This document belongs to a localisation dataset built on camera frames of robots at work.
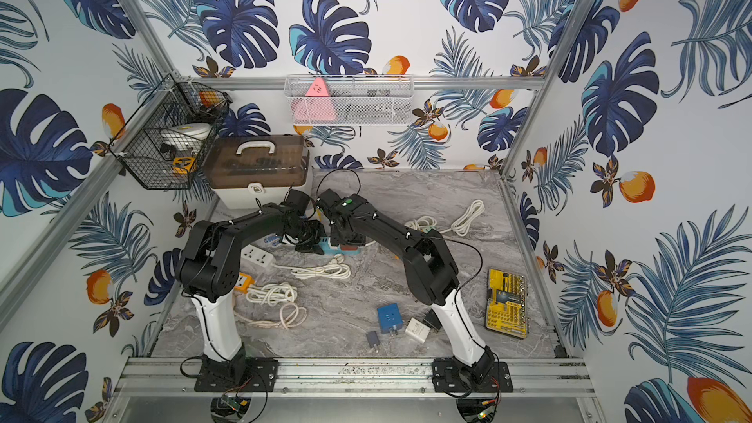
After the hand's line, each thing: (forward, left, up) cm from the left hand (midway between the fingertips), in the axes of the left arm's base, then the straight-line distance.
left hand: (328, 236), depth 98 cm
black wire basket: (+9, +44, +30) cm, 54 cm away
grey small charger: (-30, -17, -2) cm, 35 cm away
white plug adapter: (-27, -29, -1) cm, 40 cm away
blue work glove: (-5, +16, +5) cm, 18 cm away
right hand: (-3, -6, +4) cm, 8 cm away
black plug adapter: (-25, -33, 0) cm, 42 cm away
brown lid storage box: (+12, +26, +16) cm, 33 cm away
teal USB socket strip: (-5, -1, 0) cm, 5 cm away
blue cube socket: (-26, -22, +1) cm, 33 cm away
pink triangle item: (+27, +5, +32) cm, 42 cm away
